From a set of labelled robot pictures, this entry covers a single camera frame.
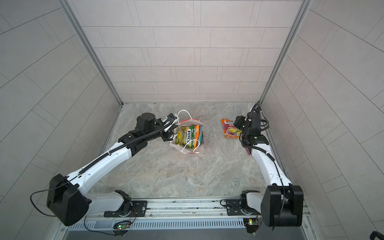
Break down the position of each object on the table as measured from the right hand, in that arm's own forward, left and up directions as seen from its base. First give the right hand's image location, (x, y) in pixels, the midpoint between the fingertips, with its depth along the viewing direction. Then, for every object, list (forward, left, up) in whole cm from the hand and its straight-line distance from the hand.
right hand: (234, 115), depth 82 cm
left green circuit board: (-44, +56, -17) cm, 74 cm away
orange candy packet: (-6, +22, -9) cm, 24 cm away
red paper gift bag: (-5, +26, -11) cm, 28 cm away
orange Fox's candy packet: (+2, -1, -18) cm, 18 cm away
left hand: (-5, +30, +3) cm, 31 cm away
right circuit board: (-47, -1, -23) cm, 52 cm away
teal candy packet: (-5, +19, -8) cm, 21 cm away
